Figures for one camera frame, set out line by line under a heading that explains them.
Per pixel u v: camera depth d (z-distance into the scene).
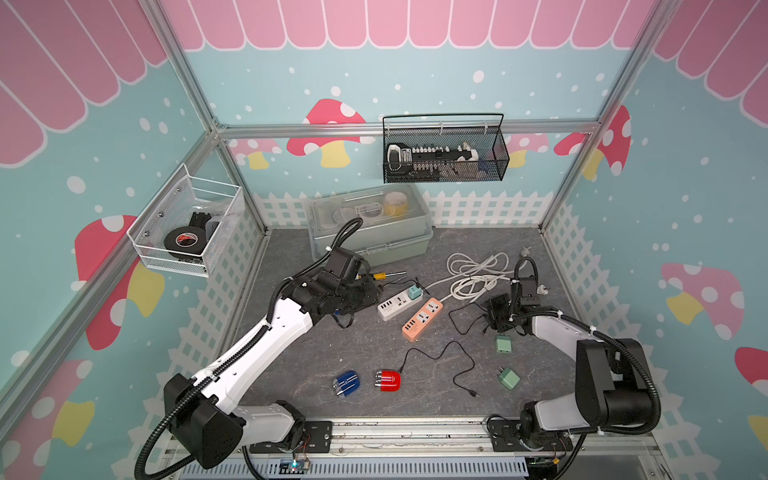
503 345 0.87
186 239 0.71
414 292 0.94
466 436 0.76
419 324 0.92
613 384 0.44
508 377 0.82
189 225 0.74
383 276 1.03
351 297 0.63
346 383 0.80
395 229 0.97
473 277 1.03
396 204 1.03
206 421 0.38
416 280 1.09
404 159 0.89
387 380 0.81
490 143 0.95
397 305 0.95
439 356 0.87
